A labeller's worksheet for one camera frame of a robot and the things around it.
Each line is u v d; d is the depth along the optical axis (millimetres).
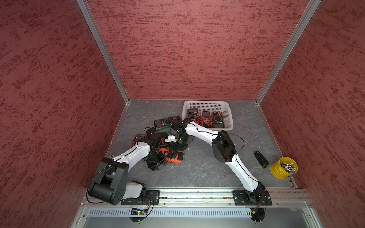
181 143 812
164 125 1019
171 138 870
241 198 736
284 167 698
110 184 421
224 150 611
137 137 931
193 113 1025
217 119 1037
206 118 1029
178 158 834
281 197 761
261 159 871
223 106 1065
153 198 751
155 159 732
